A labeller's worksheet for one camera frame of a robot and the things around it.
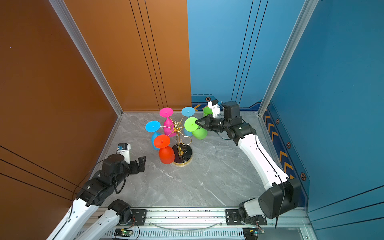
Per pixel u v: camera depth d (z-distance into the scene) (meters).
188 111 0.79
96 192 0.48
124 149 0.62
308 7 0.70
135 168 0.64
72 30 0.77
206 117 0.67
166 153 0.73
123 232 0.71
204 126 0.64
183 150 0.96
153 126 0.73
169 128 0.74
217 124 0.63
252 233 0.70
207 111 1.02
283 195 0.38
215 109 0.67
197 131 0.79
